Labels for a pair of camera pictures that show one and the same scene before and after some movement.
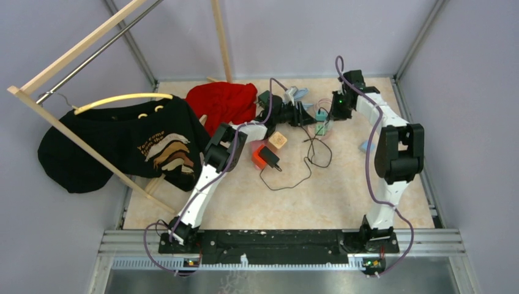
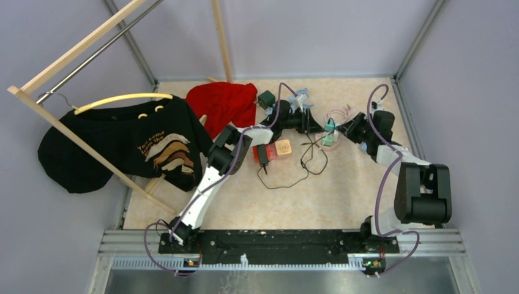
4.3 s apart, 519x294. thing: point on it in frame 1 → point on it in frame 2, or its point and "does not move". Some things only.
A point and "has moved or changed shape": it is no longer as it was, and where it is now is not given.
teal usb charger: (322, 116) → (330, 127)
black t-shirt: (162, 138) does not move
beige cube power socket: (278, 139) has moved or changed shape
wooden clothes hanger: (86, 107) does not move
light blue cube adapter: (363, 146) does not move
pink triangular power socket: (256, 144) has moved or changed shape
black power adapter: (268, 156) has moved or changed shape
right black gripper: (334, 115) → (349, 130)
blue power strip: (298, 93) does not move
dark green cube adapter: (264, 99) does not move
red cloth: (222, 102) does not move
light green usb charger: (317, 127) has moved or changed shape
